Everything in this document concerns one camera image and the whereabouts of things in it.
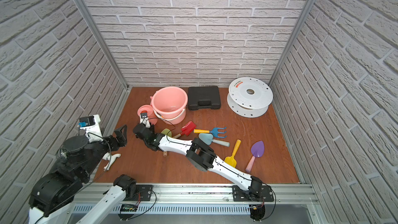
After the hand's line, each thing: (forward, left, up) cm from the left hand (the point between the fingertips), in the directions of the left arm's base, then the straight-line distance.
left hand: (115, 123), depth 59 cm
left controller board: (-25, 0, -37) cm, 44 cm away
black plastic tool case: (+40, -36, -30) cm, 62 cm away
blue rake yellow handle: (+14, -43, -32) cm, 56 cm away
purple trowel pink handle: (+2, -67, -33) cm, 75 cm away
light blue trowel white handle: (+10, -39, -33) cm, 52 cm away
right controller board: (-27, -61, -34) cm, 75 cm away
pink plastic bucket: (+33, -12, -28) cm, 45 cm away
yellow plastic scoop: (-4, -51, -32) cm, 61 cm away
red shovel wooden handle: (+16, -25, -34) cm, 45 cm away
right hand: (+18, +2, -28) cm, 33 cm away
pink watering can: (+20, -4, -24) cm, 31 cm away
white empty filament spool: (+34, -67, -23) cm, 78 cm away
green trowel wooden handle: (+14, -13, -34) cm, 39 cm away
